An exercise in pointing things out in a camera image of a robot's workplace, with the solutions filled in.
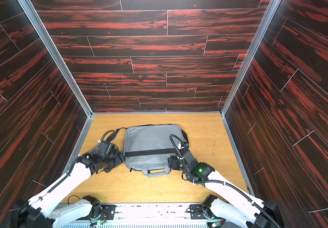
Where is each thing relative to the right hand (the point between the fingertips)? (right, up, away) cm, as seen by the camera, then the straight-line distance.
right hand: (174, 158), depth 80 cm
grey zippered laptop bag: (-16, +4, +13) cm, 21 cm away
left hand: (-30, -2, +2) cm, 30 cm away
